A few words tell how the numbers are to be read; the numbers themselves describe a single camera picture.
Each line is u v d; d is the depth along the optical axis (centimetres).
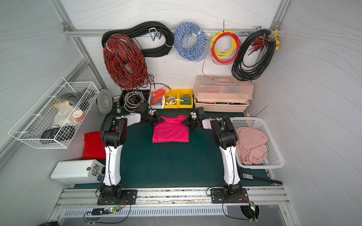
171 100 119
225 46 92
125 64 85
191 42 72
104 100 109
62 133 56
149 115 96
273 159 82
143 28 70
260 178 80
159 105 113
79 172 70
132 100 113
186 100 119
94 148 91
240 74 93
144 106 92
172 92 121
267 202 72
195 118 95
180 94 115
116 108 112
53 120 66
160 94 115
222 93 104
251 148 87
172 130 98
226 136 60
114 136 61
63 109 69
